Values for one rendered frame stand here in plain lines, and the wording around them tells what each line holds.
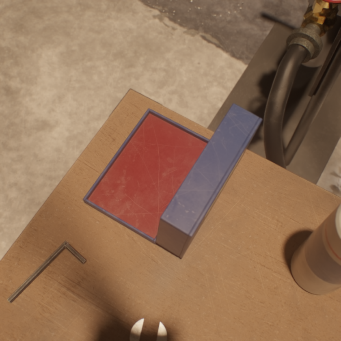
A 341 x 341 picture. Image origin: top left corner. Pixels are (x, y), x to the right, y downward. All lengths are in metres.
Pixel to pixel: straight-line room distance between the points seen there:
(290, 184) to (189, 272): 0.18
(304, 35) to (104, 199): 0.41
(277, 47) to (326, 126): 0.27
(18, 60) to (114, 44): 0.27
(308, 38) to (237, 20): 0.64
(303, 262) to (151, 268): 0.18
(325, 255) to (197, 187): 0.14
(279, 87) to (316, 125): 0.50
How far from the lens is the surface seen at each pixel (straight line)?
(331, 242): 0.46
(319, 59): 1.02
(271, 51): 1.35
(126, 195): 0.61
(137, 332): 0.57
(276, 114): 0.76
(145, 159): 0.63
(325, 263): 0.50
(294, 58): 0.78
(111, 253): 0.60
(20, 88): 1.32
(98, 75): 1.30
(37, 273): 0.60
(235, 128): 0.53
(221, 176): 0.50
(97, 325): 0.58
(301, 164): 1.19
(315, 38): 0.80
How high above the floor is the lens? 1.04
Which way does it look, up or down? 66 degrees down
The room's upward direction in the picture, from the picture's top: straight up
